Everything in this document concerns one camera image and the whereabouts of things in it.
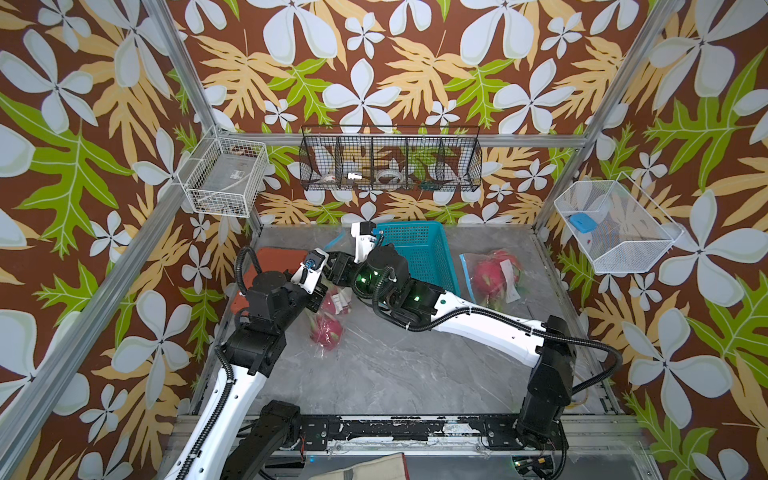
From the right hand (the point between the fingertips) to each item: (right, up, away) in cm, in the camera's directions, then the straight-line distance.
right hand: (315, 256), depth 64 cm
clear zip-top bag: (+51, -7, +29) cm, 59 cm away
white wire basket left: (-32, +24, +21) cm, 45 cm away
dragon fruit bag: (+4, -11, +10) cm, 16 cm away
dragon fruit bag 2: (0, -19, +11) cm, 22 cm away
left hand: (0, -2, +5) cm, 6 cm away
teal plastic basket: (+31, +3, +47) cm, 56 cm away
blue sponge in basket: (+74, +10, +22) cm, 78 cm away
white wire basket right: (+81, +6, +14) cm, 82 cm away
